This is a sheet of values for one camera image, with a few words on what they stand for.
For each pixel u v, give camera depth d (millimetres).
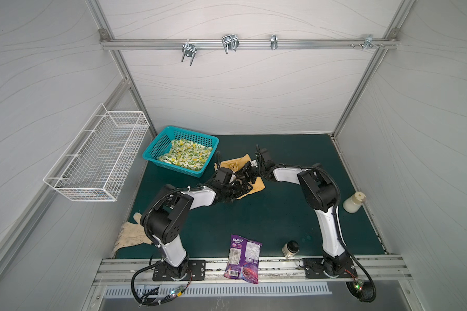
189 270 731
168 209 514
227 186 801
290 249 702
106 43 765
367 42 766
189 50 796
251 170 906
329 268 650
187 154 1059
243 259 737
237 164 984
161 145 1080
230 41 764
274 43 780
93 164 678
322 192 577
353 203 844
